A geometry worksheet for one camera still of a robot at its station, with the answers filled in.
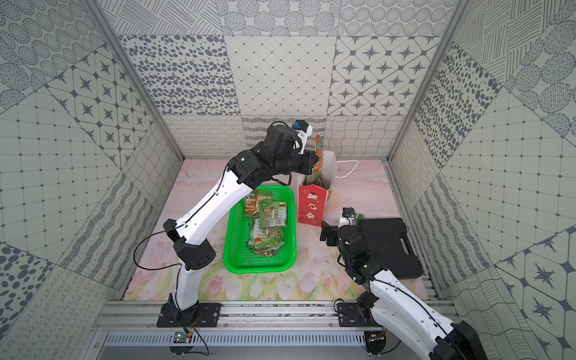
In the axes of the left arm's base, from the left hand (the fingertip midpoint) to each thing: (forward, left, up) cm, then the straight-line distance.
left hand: (319, 152), depth 67 cm
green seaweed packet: (0, +18, -37) cm, 41 cm away
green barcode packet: (-10, +19, -38) cm, 44 cm away
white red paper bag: (-1, +1, -20) cm, 20 cm away
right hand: (-9, -7, -29) cm, 31 cm away
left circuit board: (-44, +43, -41) cm, 74 cm away
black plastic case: (-13, -29, -34) cm, 46 cm away
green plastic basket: (-18, +11, -40) cm, 45 cm away
